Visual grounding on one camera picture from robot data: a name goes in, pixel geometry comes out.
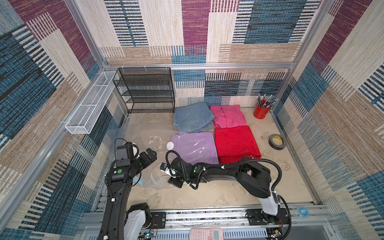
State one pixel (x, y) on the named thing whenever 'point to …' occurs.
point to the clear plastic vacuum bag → (149, 136)
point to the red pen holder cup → (261, 109)
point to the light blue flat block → (141, 182)
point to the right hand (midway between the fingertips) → (174, 177)
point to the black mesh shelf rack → (146, 88)
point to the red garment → (233, 143)
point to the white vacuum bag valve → (170, 145)
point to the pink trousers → (227, 116)
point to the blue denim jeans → (196, 117)
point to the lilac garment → (196, 147)
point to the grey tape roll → (277, 142)
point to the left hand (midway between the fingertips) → (150, 157)
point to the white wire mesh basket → (83, 119)
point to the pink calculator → (206, 233)
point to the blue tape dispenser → (304, 212)
